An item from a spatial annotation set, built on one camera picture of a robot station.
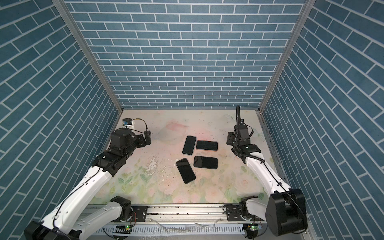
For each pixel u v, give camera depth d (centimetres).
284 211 40
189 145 100
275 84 104
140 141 67
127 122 64
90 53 88
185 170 88
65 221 39
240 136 63
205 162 94
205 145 99
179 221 73
